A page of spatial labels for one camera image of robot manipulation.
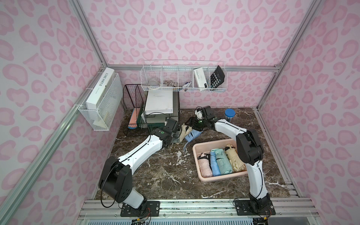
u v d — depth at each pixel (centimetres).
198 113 93
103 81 73
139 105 118
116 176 47
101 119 72
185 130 98
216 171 78
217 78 92
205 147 89
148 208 72
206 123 79
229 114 90
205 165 82
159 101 92
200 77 92
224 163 77
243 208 72
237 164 76
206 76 94
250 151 57
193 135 100
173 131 66
